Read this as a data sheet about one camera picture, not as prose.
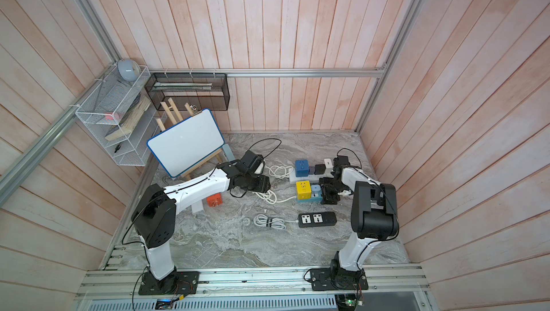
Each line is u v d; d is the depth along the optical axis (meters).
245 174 0.68
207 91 0.88
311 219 0.86
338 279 0.67
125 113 0.76
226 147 1.03
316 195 0.93
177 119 0.86
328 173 0.97
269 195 0.93
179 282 0.73
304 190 0.88
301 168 0.95
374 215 0.49
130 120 0.80
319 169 0.96
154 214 0.47
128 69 0.82
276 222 0.85
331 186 0.77
